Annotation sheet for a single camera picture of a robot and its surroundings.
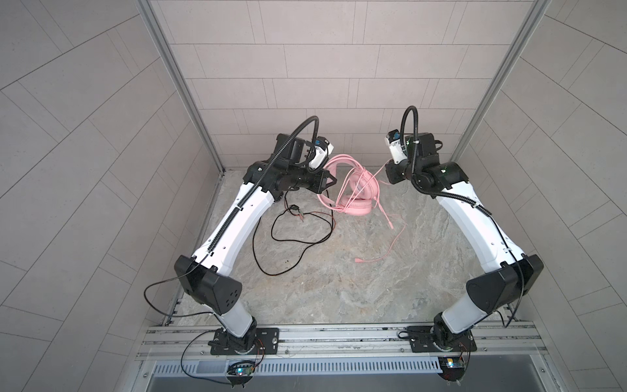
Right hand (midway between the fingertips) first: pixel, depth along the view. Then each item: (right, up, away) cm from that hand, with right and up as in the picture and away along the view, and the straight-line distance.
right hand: (388, 161), depth 78 cm
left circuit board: (-43, -58, -13) cm, 74 cm away
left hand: (-16, -6, -9) cm, 19 cm away
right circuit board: (+16, -59, -10) cm, 62 cm away
